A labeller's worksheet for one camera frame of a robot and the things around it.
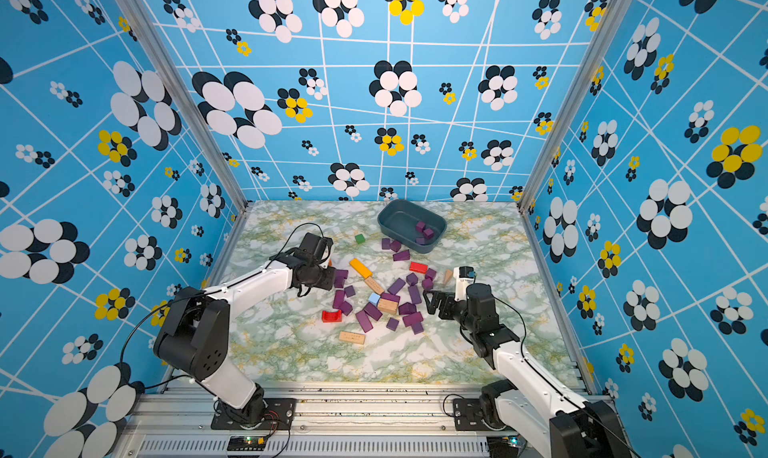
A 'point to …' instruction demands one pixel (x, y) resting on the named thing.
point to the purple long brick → (396, 286)
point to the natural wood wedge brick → (448, 275)
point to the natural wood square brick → (387, 306)
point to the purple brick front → (364, 321)
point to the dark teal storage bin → (398, 220)
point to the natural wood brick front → (352, 337)
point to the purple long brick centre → (415, 294)
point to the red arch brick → (331, 317)
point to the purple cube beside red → (430, 274)
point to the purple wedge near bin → (402, 256)
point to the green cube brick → (360, 238)
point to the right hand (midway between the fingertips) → (441, 292)
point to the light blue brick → (374, 298)
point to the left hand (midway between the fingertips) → (334, 274)
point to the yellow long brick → (361, 269)
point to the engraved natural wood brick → (378, 290)
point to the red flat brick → (419, 268)
